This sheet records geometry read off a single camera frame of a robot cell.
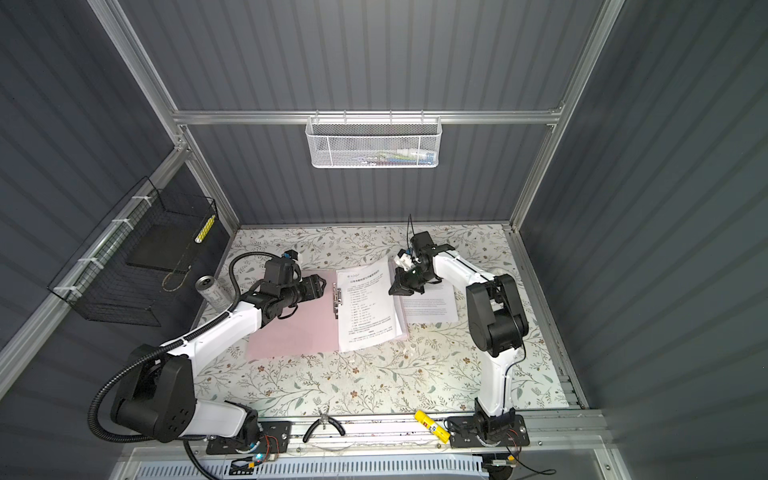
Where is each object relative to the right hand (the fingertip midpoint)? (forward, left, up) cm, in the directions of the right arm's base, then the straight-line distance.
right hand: (394, 293), depth 92 cm
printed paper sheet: (-5, +8, -5) cm, 11 cm away
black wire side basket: (-8, +65, +23) cm, 69 cm away
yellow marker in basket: (+4, +52, +22) cm, 57 cm away
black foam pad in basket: (0, +58, +23) cm, 63 cm away
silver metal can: (-3, +53, +6) cm, 53 cm away
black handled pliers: (-33, +18, -7) cm, 39 cm away
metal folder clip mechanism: (+1, +19, -6) cm, 20 cm away
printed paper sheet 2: (-4, +8, -5) cm, 10 cm away
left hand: (+1, +23, +5) cm, 24 cm away
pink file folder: (-9, +25, -6) cm, 27 cm away
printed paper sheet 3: (+1, -14, -8) cm, 17 cm away
